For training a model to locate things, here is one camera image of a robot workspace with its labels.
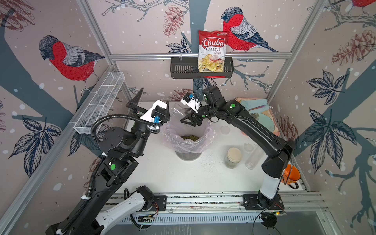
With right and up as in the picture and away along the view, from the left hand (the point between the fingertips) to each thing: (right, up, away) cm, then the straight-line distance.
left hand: (152, 91), depth 48 cm
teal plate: (+70, -14, +59) cm, 92 cm away
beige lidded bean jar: (+35, -31, +26) cm, 54 cm away
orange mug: (+68, -42, +31) cm, 86 cm away
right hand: (+9, -9, +22) cm, 25 cm away
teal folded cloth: (+66, -1, +68) cm, 95 cm away
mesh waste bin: (+11, -33, +35) cm, 49 cm away
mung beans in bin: (+12, -24, +50) cm, 56 cm away
